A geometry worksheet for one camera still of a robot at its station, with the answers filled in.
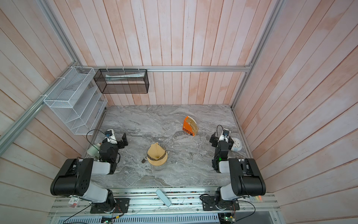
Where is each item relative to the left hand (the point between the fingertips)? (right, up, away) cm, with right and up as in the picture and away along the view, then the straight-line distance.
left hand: (119, 135), depth 91 cm
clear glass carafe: (+26, -20, -5) cm, 33 cm away
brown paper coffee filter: (+26, -7, -12) cm, 30 cm away
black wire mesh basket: (-4, +41, +15) cm, 44 cm away
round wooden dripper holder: (+28, -13, -14) cm, 35 cm away
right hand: (+69, +1, -1) cm, 69 cm away
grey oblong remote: (+31, -31, -17) cm, 47 cm away
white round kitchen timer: (+81, -7, +4) cm, 81 cm away
